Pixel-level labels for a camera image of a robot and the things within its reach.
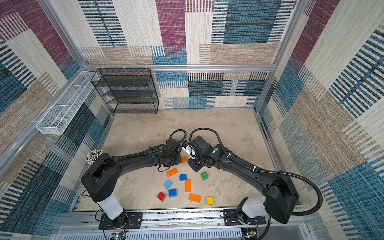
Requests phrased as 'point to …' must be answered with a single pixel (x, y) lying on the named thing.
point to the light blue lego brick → (168, 184)
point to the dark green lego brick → (204, 176)
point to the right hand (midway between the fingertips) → (195, 163)
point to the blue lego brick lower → (172, 192)
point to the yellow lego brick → (210, 200)
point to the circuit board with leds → (249, 233)
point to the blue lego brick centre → (183, 177)
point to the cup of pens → (92, 156)
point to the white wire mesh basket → (57, 118)
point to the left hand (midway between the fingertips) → (181, 160)
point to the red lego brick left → (161, 196)
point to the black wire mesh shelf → (127, 90)
